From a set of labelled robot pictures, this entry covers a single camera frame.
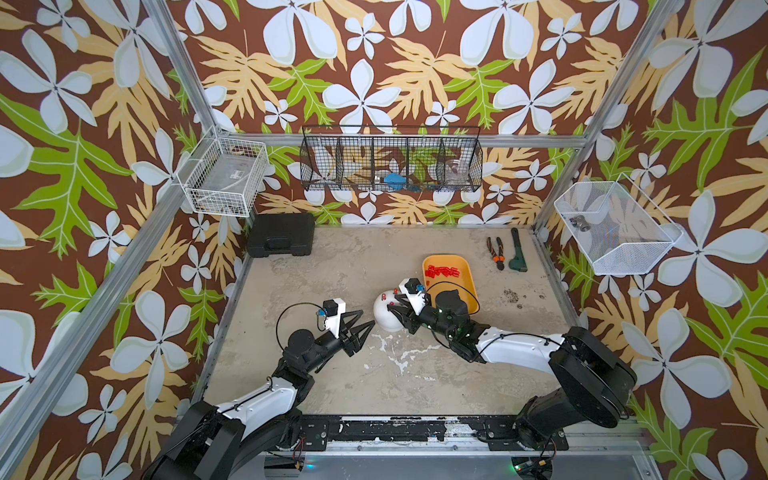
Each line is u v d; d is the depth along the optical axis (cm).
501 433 75
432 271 104
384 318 86
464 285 101
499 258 110
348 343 69
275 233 119
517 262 108
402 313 74
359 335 72
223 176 86
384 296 87
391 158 99
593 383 44
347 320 77
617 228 82
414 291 70
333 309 68
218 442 42
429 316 73
